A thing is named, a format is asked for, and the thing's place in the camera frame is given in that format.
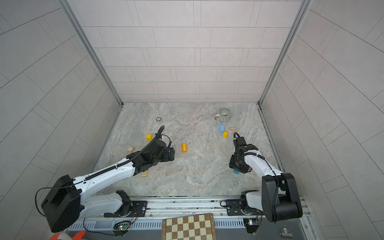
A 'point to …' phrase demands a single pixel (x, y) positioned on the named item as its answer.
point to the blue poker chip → (158, 119)
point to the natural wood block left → (130, 149)
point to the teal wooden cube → (236, 171)
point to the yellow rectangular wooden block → (225, 134)
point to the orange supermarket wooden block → (184, 147)
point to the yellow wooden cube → (149, 137)
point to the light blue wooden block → (222, 128)
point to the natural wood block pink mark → (232, 129)
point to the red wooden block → (250, 168)
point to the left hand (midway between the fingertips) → (173, 151)
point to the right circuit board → (252, 225)
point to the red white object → (65, 236)
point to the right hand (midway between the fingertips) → (233, 166)
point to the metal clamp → (285, 233)
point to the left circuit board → (122, 226)
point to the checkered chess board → (199, 227)
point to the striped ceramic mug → (224, 115)
